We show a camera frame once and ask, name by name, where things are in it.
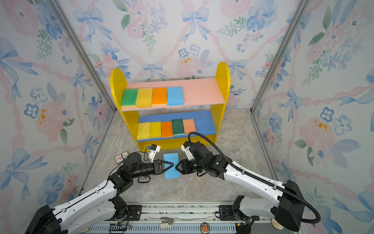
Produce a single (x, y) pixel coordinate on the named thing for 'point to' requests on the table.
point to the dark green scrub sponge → (177, 127)
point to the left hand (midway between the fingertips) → (173, 164)
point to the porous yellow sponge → (143, 130)
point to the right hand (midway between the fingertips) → (177, 166)
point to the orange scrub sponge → (166, 129)
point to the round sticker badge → (205, 227)
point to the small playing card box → (119, 158)
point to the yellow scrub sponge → (155, 129)
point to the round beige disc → (276, 224)
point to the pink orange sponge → (189, 126)
